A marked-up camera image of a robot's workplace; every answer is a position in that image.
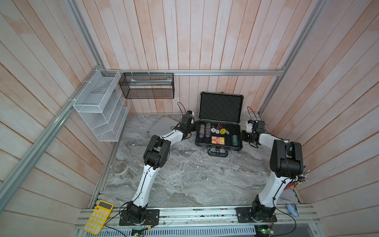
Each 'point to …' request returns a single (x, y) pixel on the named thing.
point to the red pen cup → (301, 178)
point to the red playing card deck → (218, 140)
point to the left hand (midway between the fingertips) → (200, 125)
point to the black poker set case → (218, 130)
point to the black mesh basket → (147, 85)
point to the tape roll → (120, 167)
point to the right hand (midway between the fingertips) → (240, 134)
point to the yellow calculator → (98, 217)
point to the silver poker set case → (165, 125)
